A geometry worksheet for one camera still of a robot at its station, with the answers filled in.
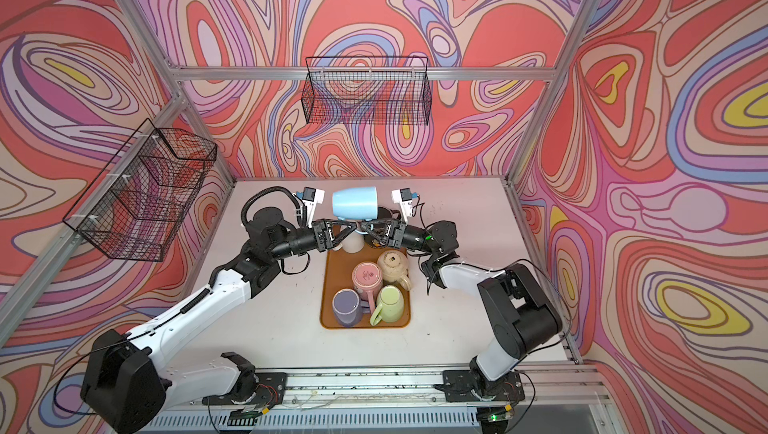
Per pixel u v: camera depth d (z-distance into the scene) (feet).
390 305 2.53
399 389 2.46
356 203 2.23
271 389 2.37
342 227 2.35
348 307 2.58
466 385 2.42
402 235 2.19
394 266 2.83
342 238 2.21
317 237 2.06
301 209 1.99
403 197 2.28
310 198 2.14
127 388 1.27
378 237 2.30
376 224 2.30
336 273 3.06
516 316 1.49
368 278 2.68
